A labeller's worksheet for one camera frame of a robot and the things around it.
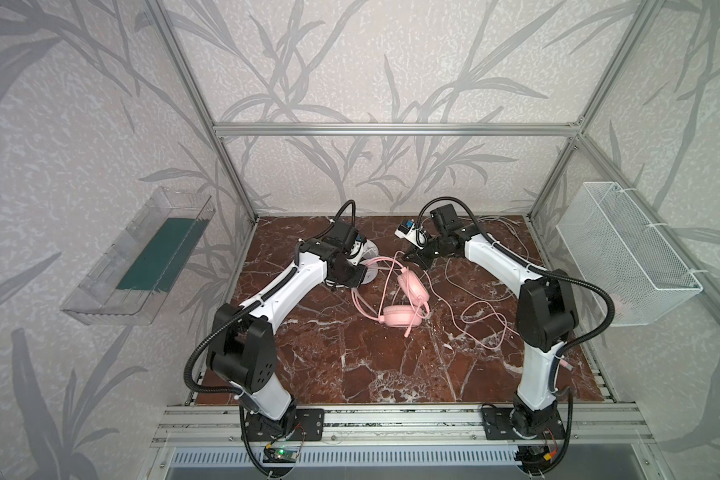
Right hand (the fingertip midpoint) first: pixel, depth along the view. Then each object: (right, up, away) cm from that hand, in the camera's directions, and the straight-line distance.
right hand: (407, 246), depth 92 cm
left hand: (-13, -7, -6) cm, 16 cm away
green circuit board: (-33, -50, -21) cm, 63 cm away
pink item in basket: (+49, -14, -20) cm, 55 cm away
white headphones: (-12, -3, +9) cm, 15 cm away
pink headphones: (-3, -17, -18) cm, 25 cm away
